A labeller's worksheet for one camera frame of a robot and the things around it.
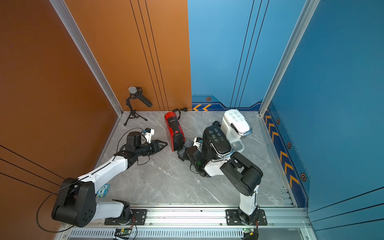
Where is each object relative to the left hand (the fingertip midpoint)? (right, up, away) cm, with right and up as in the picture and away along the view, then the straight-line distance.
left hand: (166, 143), depth 85 cm
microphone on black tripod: (-24, +32, +15) cm, 43 cm away
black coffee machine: (+27, +1, -11) cm, 29 cm away
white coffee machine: (+39, +9, -3) cm, 40 cm away
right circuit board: (+43, -41, -13) cm, 61 cm away
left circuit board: (-16, -41, -14) cm, 46 cm away
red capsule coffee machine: (+5, +7, 0) cm, 9 cm away
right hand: (+10, -5, +8) cm, 13 cm away
